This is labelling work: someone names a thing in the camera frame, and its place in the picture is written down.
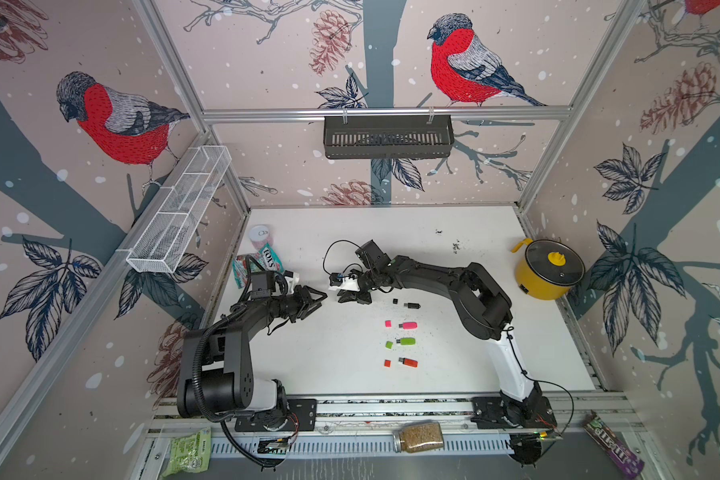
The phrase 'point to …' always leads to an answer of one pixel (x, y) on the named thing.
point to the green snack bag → (190, 447)
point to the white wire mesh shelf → (157, 247)
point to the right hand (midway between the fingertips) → (343, 290)
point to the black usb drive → (412, 305)
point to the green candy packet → (266, 258)
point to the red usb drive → (409, 362)
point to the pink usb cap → (388, 323)
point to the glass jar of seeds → (418, 435)
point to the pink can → (260, 236)
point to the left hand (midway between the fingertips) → (327, 293)
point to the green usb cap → (389, 344)
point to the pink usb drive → (409, 325)
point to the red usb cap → (387, 363)
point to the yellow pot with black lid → (547, 268)
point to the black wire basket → (388, 136)
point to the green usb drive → (406, 341)
